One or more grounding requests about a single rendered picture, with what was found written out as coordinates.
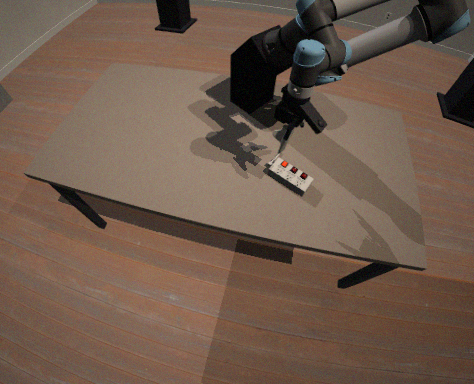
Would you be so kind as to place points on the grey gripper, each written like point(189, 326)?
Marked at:
point(285, 112)

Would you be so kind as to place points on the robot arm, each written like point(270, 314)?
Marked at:
point(434, 20)

